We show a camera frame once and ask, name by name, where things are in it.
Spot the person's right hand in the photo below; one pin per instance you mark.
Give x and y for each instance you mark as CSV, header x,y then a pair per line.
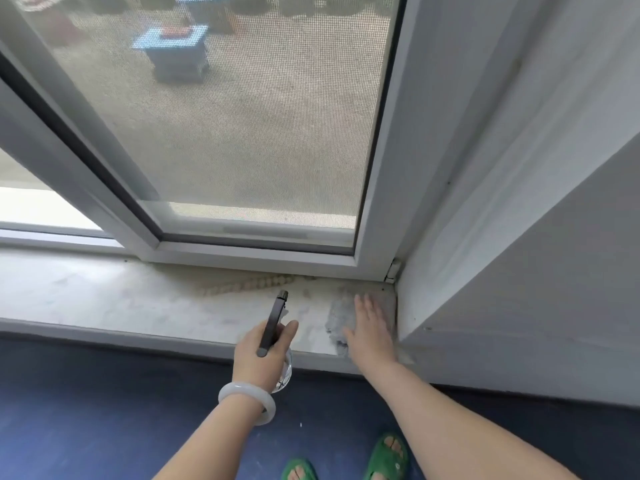
x,y
370,334

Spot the person's left hand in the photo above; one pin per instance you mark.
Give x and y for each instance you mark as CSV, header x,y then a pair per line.
x,y
262,364

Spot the grey cleaning cloth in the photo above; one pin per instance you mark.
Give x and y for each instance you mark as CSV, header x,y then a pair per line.
x,y
342,314

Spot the person's right forearm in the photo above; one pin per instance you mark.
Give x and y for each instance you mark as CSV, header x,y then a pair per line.
x,y
450,429

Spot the person's left forearm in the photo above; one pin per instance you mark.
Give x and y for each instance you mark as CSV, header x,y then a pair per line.
x,y
210,439

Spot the person's left foot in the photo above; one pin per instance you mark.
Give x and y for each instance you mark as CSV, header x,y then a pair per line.
x,y
296,473

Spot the person's foot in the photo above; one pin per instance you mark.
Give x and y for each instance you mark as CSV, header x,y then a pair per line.
x,y
396,447
296,473

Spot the person's right foot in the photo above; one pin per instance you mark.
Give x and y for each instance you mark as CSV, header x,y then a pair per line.
x,y
396,447

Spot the white jade bangle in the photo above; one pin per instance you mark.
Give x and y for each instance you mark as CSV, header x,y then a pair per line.
x,y
245,389

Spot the green left slipper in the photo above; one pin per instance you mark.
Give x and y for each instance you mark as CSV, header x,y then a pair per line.
x,y
302,467

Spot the green slipper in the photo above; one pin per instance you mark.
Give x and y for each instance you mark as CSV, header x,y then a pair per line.
x,y
302,467
380,462

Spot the green right slipper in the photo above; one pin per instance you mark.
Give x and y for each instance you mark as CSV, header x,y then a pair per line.
x,y
380,462

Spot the white window sill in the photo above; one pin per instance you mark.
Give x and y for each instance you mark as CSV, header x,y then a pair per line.
x,y
125,299

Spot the white framed window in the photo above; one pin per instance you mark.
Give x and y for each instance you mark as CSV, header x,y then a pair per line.
x,y
400,144

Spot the blue roofed beehive box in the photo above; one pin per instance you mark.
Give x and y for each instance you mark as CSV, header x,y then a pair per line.
x,y
205,7
172,52

